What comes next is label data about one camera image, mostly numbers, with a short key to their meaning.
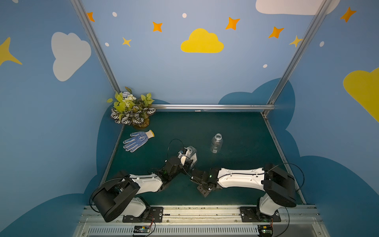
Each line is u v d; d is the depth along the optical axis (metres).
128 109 0.93
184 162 0.78
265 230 0.73
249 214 0.75
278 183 0.44
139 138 1.04
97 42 0.81
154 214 0.75
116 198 0.43
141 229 0.72
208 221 0.73
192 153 0.85
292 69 0.93
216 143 0.93
